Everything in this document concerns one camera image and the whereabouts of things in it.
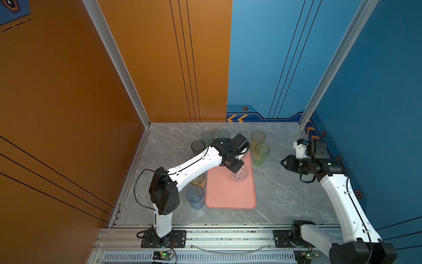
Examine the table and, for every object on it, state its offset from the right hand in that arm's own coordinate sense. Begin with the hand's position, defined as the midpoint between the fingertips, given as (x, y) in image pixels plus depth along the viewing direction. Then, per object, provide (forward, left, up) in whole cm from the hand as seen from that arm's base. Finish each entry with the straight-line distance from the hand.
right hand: (285, 162), depth 78 cm
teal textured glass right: (+25, +29, -7) cm, 39 cm away
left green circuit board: (-35, +56, -20) cm, 69 cm away
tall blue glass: (-13, +42, -7) cm, 45 cm away
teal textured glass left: (+23, +40, -9) cm, 47 cm away
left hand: (+1, +23, -3) cm, 23 cm away
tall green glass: (+14, +7, -11) cm, 19 cm away
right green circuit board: (-35, -5, -21) cm, 41 cm away
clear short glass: (-1, +20, -10) cm, 22 cm away
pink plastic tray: (-7, +30, -19) cm, 36 cm away
